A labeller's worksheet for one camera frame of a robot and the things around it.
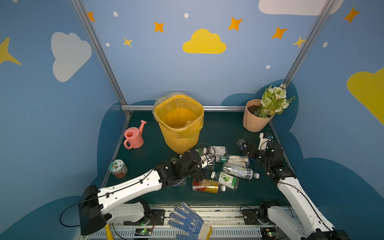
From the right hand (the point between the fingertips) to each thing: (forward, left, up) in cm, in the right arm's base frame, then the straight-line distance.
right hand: (251, 143), depth 81 cm
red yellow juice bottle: (-20, +23, -14) cm, 34 cm away
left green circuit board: (-42, +54, -19) cm, 71 cm away
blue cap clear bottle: (+11, +1, -17) cm, 20 cm away
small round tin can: (-15, +73, -9) cm, 75 cm away
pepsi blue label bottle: (-20, +41, -15) cm, 48 cm away
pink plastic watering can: (+6, +70, -7) cm, 71 cm away
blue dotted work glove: (-38, +31, -17) cm, 52 cm away
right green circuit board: (-39, -7, -20) cm, 44 cm away
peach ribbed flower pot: (+23, -8, -8) cm, 25 cm away
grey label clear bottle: (+3, +16, -15) cm, 22 cm away
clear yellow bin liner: (+24, +43, -3) cm, 49 cm away
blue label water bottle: (-8, +22, -17) cm, 29 cm away
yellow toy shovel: (-44, +69, -16) cm, 83 cm away
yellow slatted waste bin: (-1, +42, -2) cm, 42 cm away
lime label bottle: (-16, +11, -16) cm, 25 cm away
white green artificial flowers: (+28, -18, +7) cm, 34 cm away
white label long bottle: (-11, +5, -14) cm, 18 cm away
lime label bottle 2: (+4, +28, -19) cm, 34 cm away
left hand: (-13, +26, +2) cm, 29 cm away
